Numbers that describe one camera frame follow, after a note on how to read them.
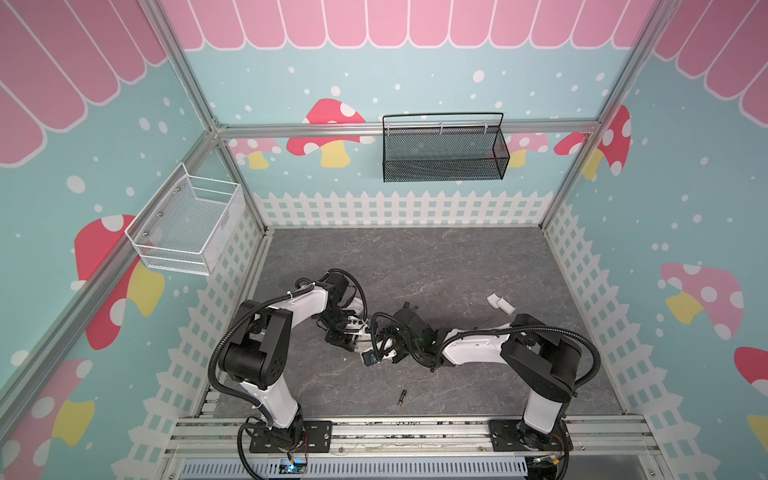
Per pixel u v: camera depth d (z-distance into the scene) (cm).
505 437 74
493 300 100
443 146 94
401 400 80
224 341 44
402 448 74
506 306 98
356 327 79
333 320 78
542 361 47
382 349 73
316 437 75
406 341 69
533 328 50
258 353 48
